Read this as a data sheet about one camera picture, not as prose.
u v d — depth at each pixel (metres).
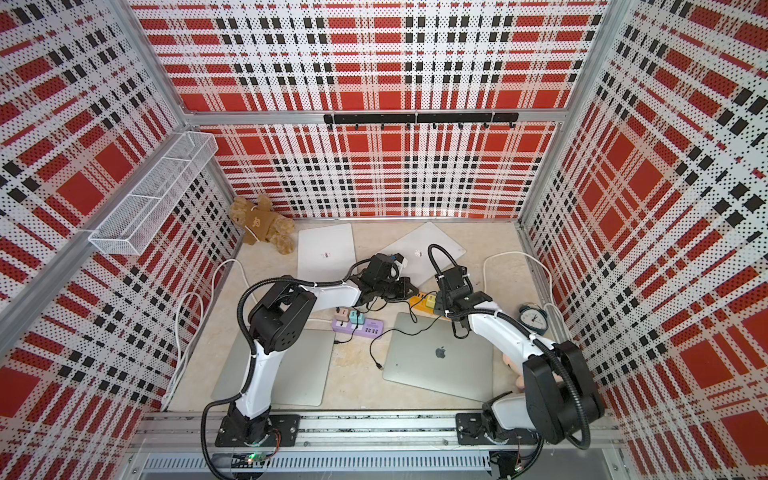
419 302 0.85
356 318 0.86
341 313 0.87
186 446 0.73
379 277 0.81
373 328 0.89
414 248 1.13
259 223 1.10
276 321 0.56
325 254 1.08
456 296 0.67
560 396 0.42
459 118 0.89
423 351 0.86
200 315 0.99
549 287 1.01
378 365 0.84
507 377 0.83
